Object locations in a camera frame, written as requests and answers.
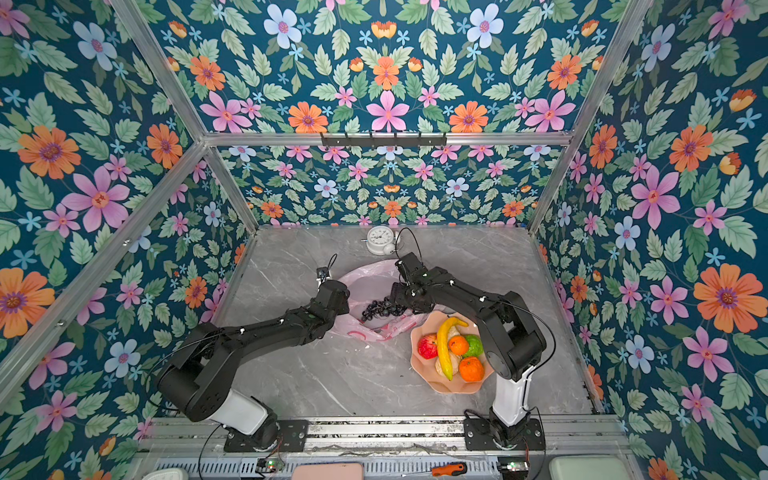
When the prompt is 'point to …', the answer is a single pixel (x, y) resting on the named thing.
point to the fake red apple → (428, 346)
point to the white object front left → (167, 474)
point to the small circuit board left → (269, 465)
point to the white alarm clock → (380, 240)
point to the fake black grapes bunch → (384, 308)
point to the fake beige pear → (454, 360)
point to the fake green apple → (475, 346)
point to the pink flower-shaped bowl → (425, 369)
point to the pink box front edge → (328, 471)
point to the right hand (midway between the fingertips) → (401, 299)
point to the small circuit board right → (513, 464)
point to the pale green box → (587, 468)
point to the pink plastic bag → (368, 284)
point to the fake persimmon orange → (471, 369)
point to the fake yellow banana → (442, 337)
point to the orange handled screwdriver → (454, 468)
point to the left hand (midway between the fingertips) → (343, 287)
